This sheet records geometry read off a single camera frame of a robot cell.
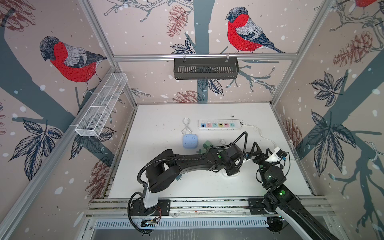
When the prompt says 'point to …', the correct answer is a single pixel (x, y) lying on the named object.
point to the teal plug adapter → (178, 177)
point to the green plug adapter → (207, 144)
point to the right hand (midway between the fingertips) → (258, 147)
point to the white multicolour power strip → (219, 125)
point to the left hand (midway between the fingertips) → (238, 167)
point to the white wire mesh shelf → (92, 124)
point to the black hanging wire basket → (205, 68)
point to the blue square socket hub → (190, 141)
